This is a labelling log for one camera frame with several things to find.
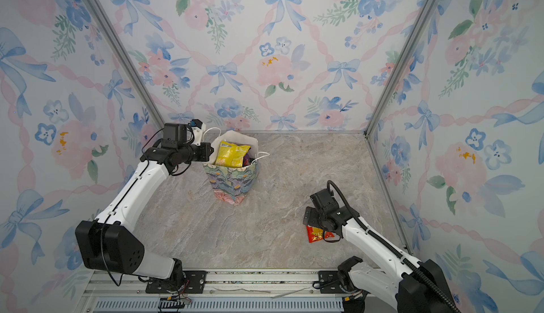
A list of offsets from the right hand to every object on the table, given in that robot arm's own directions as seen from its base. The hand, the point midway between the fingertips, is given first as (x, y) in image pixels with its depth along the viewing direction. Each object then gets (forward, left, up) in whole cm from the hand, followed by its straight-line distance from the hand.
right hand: (314, 218), depth 85 cm
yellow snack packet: (+18, +33, +18) cm, 42 cm away
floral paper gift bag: (+8, +32, +11) cm, 35 cm away
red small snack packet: (-5, 0, -3) cm, 6 cm away
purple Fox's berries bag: (+16, +27, +16) cm, 36 cm away
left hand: (+19, +40, +21) cm, 49 cm away
